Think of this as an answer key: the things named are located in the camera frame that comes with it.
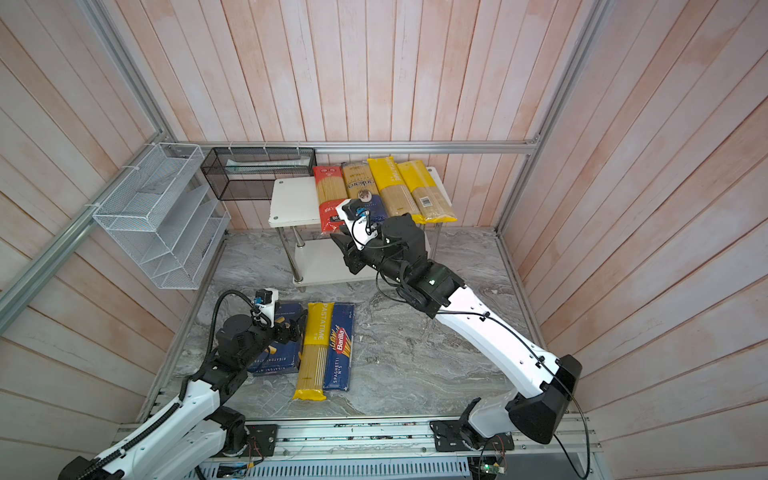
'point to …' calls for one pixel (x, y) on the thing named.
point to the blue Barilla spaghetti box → (339, 359)
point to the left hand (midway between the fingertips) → (293, 312)
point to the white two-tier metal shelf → (313, 255)
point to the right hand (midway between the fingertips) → (336, 232)
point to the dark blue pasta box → (283, 357)
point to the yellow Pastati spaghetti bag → (313, 355)
